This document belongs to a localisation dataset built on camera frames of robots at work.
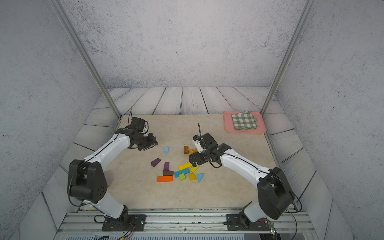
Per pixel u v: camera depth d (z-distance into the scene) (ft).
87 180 1.48
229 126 3.84
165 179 2.92
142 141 2.47
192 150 3.22
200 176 2.85
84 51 2.79
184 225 2.38
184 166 3.05
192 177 2.89
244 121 3.78
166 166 3.06
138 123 2.34
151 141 2.61
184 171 2.99
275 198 1.39
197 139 2.52
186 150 3.25
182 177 2.84
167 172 2.97
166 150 3.26
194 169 2.99
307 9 2.33
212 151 2.07
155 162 3.12
